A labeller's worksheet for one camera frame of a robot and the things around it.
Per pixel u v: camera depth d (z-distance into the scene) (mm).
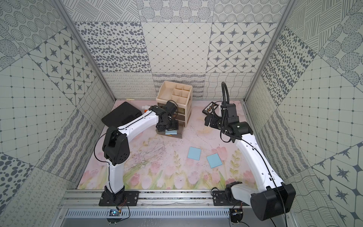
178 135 935
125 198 730
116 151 510
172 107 749
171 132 927
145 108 1108
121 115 1031
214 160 885
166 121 698
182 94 892
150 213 701
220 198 731
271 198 367
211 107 1138
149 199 747
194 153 909
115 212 715
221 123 572
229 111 555
